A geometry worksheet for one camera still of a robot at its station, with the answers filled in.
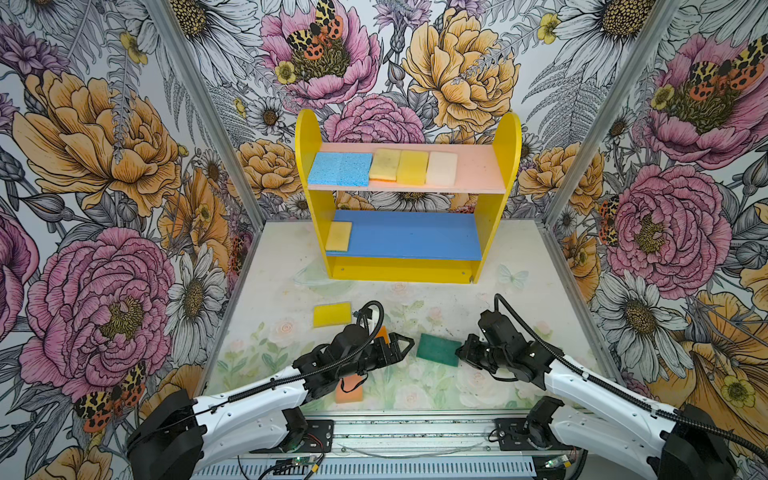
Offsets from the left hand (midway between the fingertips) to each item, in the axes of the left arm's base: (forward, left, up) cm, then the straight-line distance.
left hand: (402, 355), depth 77 cm
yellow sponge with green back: (+38, +19, +5) cm, 42 cm away
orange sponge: (+1, +5, +10) cm, 11 cm away
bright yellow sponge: (+19, +22, -13) cm, 32 cm away
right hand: (-1, -15, -4) cm, 15 cm away
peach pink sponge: (-8, +12, +5) cm, 15 cm away
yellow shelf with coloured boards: (+32, -14, +5) cm, 36 cm away
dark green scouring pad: (+3, -11, -5) cm, 12 cm away
